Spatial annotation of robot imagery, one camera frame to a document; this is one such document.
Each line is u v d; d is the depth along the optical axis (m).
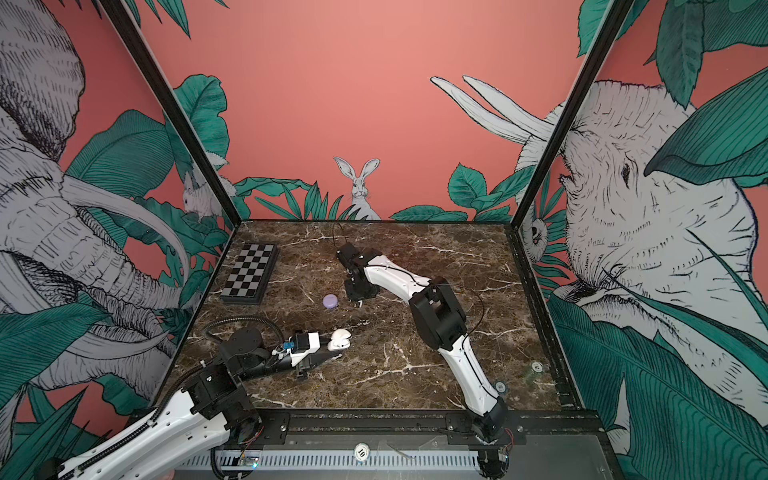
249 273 1.01
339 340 0.63
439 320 0.57
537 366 0.80
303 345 0.54
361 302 0.97
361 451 0.71
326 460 0.70
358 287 0.84
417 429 0.76
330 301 0.98
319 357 0.56
